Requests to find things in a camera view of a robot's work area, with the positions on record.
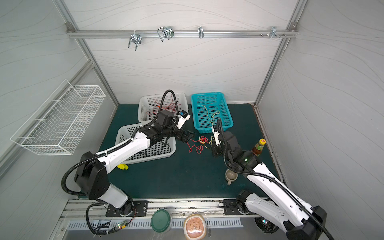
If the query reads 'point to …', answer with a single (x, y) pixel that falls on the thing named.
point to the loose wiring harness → (120, 225)
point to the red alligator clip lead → (165, 107)
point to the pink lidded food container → (194, 227)
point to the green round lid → (161, 220)
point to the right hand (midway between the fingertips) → (217, 136)
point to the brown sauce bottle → (257, 149)
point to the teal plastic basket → (207, 108)
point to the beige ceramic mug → (230, 176)
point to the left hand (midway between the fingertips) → (191, 128)
